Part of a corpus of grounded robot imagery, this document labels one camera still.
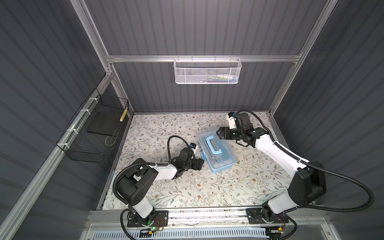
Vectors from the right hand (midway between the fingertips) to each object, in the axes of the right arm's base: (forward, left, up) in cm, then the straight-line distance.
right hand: (223, 133), depth 84 cm
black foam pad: (0, +64, +10) cm, 64 cm away
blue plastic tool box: (-16, +7, -14) cm, 22 cm away
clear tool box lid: (-7, +4, -7) cm, 11 cm away
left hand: (-8, +14, -16) cm, 23 cm away
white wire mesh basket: (+52, +8, +9) cm, 53 cm away
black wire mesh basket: (-8, +66, +11) cm, 68 cm away
